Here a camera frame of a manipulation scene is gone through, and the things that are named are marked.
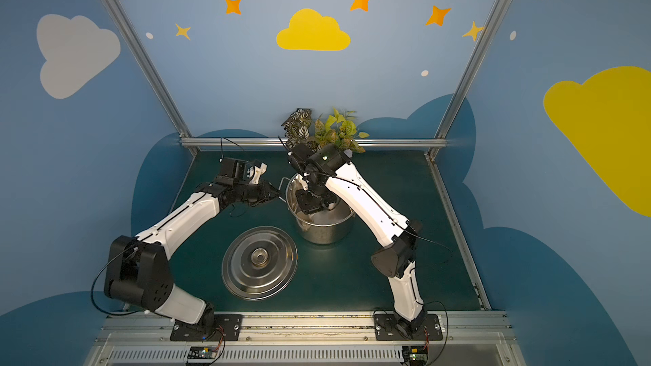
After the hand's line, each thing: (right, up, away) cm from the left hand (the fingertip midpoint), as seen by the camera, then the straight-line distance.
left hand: (282, 190), depth 85 cm
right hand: (+12, -5, -11) cm, 17 cm away
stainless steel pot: (+15, -11, -6) cm, 19 cm away
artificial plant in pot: (+5, +24, +13) cm, 28 cm away
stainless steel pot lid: (-9, -25, +1) cm, 26 cm away
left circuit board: (-20, -46, -14) cm, 52 cm away
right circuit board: (+41, -47, -13) cm, 64 cm away
